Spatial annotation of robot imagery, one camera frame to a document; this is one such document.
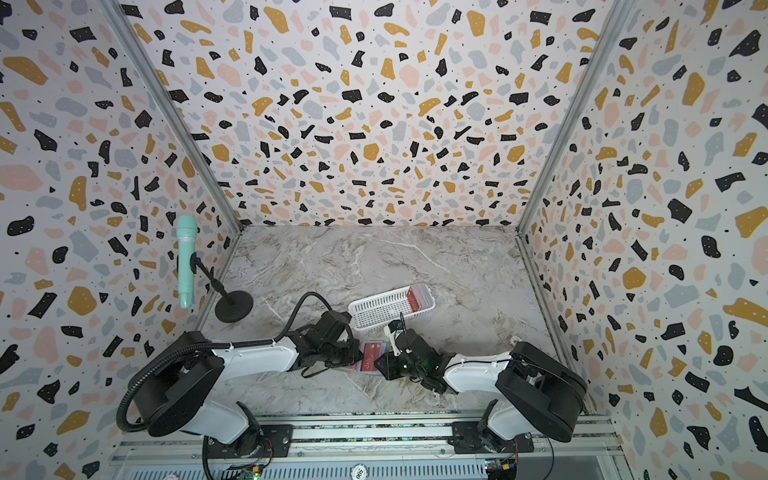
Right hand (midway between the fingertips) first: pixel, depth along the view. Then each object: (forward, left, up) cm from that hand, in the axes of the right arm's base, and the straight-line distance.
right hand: (380, 365), depth 83 cm
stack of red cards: (+21, -11, +2) cm, 24 cm away
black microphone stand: (+18, +49, 0) cm, 52 cm away
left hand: (+3, +2, -1) cm, 4 cm away
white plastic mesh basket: (+18, +3, -3) cm, 19 cm away
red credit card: (+5, +3, -2) cm, 6 cm away
